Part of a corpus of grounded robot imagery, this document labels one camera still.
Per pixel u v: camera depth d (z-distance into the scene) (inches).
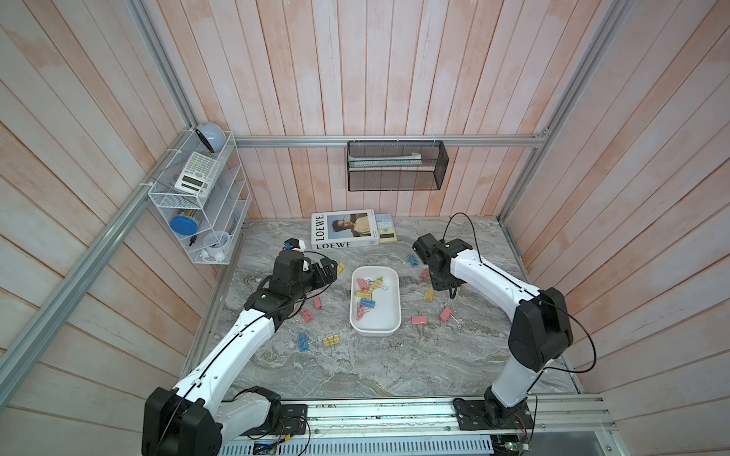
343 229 43.9
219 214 32.1
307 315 36.3
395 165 34.7
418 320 35.7
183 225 30.0
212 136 32.2
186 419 14.8
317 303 37.0
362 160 34.9
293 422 28.8
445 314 36.3
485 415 28.2
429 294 37.6
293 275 23.2
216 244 35.4
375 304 37.6
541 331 18.1
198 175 30.0
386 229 45.3
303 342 33.7
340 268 41.0
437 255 25.2
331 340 33.6
